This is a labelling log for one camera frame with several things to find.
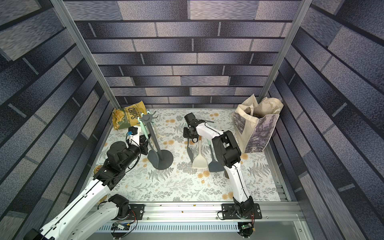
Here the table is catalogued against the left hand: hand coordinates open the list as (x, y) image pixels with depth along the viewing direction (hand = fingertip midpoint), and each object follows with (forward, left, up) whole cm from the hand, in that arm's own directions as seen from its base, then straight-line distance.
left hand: (149, 134), depth 73 cm
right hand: (+18, -17, -25) cm, 35 cm away
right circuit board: (-37, -48, -26) cm, 66 cm away
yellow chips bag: (+26, +27, -18) cm, 42 cm away
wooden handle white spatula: (-3, -26, -25) cm, 36 cm away
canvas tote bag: (+7, -55, 0) cm, 55 cm away
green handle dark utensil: (-7, -1, -9) cm, 12 cm away
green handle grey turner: (-5, -35, -27) cm, 45 cm away
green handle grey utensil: (+3, -20, -24) cm, 31 cm away
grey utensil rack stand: (0, -4, -27) cm, 27 cm away
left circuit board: (-36, +15, -28) cm, 48 cm away
